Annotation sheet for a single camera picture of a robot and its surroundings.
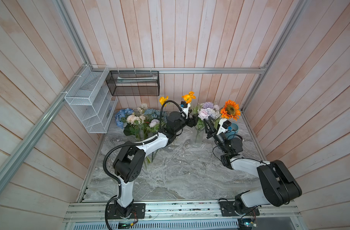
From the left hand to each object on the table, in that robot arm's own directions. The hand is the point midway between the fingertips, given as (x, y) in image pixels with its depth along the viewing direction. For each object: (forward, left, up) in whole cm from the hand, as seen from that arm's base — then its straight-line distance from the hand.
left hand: (197, 113), depth 82 cm
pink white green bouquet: (+2, +36, -25) cm, 44 cm away
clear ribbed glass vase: (-5, -2, -16) cm, 17 cm away
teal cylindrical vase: (-8, -21, -5) cm, 24 cm away
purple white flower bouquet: (-2, -3, +5) cm, 6 cm away
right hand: (-7, -4, +4) cm, 9 cm away
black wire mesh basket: (+30, +42, +1) cm, 52 cm away
